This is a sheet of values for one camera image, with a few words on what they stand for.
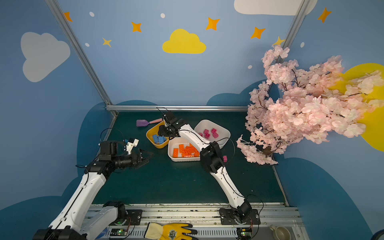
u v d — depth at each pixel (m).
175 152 0.98
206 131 1.08
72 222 0.40
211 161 0.63
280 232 0.70
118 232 0.71
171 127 0.76
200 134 0.70
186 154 0.96
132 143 0.72
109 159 0.60
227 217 0.74
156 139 1.03
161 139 1.01
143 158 0.65
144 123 1.15
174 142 1.01
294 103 0.50
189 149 0.96
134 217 0.76
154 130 1.07
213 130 1.08
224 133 1.05
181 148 1.01
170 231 0.69
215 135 1.07
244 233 0.72
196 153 0.97
